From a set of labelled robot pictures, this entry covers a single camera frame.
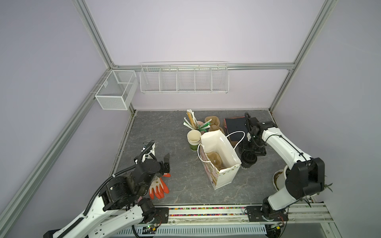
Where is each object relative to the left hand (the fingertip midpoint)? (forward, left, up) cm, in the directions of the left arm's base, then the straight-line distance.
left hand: (159, 156), depth 66 cm
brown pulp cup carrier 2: (+36, -33, -24) cm, 54 cm away
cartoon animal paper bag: (+11, -29, -9) cm, 32 cm away
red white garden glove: (-6, +5, -24) cm, 26 cm away
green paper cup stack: (+19, -16, -14) cm, 29 cm away
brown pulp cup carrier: (+8, -29, -25) cm, 40 cm away
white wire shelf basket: (+57, -13, +3) cm, 58 cm away
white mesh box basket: (+55, +34, -4) cm, 65 cm away
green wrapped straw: (+25, -23, -14) cm, 37 cm away
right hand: (+7, -47, -15) cm, 50 cm away
